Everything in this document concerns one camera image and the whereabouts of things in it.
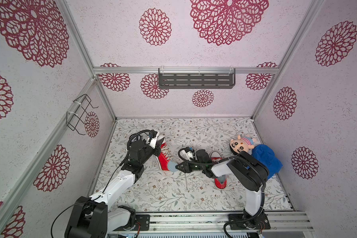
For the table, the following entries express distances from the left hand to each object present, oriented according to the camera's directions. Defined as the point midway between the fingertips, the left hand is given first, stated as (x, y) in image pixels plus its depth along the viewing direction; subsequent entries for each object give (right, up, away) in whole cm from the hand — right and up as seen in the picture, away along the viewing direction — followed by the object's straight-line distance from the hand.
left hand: (161, 138), depth 82 cm
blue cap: (+66, -12, +14) cm, 69 cm away
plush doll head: (+47, -6, +13) cm, 49 cm away
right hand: (+8, -17, +8) cm, 21 cm away
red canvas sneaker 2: (+32, -26, -1) cm, 41 cm away
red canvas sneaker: (+2, -10, +1) cm, 10 cm away
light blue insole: (+6, -17, +6) cm, 19 cm away
